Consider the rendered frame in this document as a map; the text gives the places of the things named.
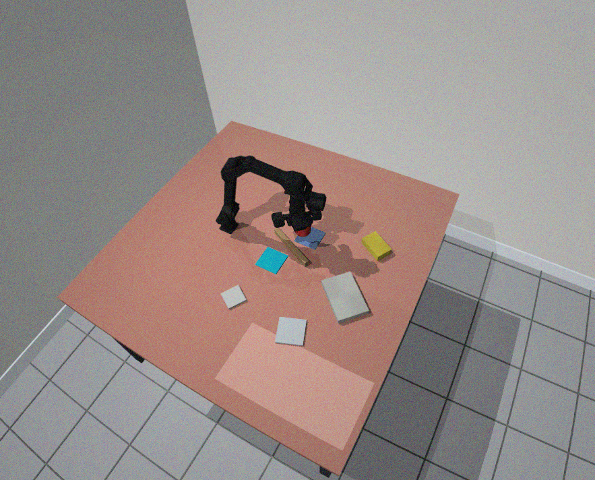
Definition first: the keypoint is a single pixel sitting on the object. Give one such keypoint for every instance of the brown rectangular bar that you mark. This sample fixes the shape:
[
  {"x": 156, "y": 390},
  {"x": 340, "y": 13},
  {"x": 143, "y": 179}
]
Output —
[{"x": 304, "y": 261}]

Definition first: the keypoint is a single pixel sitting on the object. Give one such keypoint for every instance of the olive yellow rectangular block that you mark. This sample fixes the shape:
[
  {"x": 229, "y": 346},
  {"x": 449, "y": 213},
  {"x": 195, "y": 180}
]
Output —
[{"x": 376, "y": 246}]

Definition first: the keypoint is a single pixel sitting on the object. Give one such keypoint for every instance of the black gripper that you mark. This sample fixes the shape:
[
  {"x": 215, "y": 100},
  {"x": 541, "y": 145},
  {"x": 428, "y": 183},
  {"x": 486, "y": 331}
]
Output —
[{"x": 278, "y": 219}]

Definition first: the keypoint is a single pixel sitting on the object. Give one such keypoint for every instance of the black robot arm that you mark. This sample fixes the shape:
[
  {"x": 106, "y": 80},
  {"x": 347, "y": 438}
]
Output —
[{"x": 293, "y": 182}]

